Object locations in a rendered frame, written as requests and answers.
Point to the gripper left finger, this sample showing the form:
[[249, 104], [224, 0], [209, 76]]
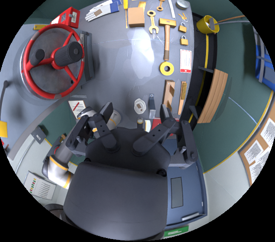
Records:
[[107, 132]]

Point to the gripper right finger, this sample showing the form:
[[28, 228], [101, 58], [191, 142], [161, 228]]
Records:
[[154, 136]]

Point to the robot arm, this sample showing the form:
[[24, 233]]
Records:
[[58, 169]]

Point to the wooden tag rack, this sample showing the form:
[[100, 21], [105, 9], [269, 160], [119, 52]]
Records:
[[165, 94]]

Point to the brass tag in rack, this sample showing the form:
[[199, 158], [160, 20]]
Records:
[[171, 90]]

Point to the red handwheel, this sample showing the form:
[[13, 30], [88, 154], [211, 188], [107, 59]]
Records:
[[44, 28]]

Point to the brass plate on valve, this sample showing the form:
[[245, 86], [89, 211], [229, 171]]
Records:
[[39, 27]]

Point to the white curved label yellow stripe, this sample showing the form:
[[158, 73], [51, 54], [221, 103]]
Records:
[[147, 126]]

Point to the red book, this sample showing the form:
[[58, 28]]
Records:
[[155, 122]]

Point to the black yellow-banded torch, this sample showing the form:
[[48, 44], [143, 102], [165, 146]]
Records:
[[140, 122]]

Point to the white paper sheet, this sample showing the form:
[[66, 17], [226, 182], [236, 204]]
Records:
[[75, 106]]

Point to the steel ruler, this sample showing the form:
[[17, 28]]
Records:
[[78, 96]]

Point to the yellow tape roll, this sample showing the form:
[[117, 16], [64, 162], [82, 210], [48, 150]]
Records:
[[163, 71]]

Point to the wooden slatted bench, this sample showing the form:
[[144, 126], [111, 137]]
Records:
[[213, 96]]

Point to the red and white card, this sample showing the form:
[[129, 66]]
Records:
[[185, 59]]

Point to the white poster coloured dots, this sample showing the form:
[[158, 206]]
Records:
[[40, 186]]

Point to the black knurled hub knob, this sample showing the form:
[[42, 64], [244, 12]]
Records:
[[68, 53]]

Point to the green sign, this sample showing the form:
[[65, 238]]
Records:
[[176, 231]]

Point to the brass padlock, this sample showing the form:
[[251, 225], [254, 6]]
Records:
[[184, 41], [182, 29]]

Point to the cork notice board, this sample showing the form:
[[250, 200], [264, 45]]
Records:
[[257, 151]]

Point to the yellow sign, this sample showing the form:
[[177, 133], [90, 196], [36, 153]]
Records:
[[3, 129]]

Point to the large brass spanner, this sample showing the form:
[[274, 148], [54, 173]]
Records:
[[152, 23]]

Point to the cardboard box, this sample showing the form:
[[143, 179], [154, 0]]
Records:
[[135, 16]]

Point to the white glove with tan patch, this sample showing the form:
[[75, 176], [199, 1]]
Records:
[[94, 13]]

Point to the yellow bucket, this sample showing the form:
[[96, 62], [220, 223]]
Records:
[[202, 25]]

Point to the red metal box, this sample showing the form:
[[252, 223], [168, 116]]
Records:
[[64, 17]]

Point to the yellow screwdriver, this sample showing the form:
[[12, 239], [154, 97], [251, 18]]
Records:
[[125, 3]]

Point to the white flat bar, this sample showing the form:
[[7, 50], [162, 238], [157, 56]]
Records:
[[171, 7]]

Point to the white glove blue cuff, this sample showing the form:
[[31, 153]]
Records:
[[115, 0]]

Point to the brass wedge piece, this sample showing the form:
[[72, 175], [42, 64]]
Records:
[[142, 4]]

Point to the small brass spanner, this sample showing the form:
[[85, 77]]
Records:
[[160, 2]]

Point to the grey round tin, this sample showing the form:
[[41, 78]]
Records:
[[182, 4]]

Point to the blue-grey tag post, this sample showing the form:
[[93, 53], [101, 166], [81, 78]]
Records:
[[151, 103]]

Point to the grey wall box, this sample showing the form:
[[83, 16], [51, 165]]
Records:
[[38, 135]]

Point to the black post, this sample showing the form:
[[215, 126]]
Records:
[[2, 96]]

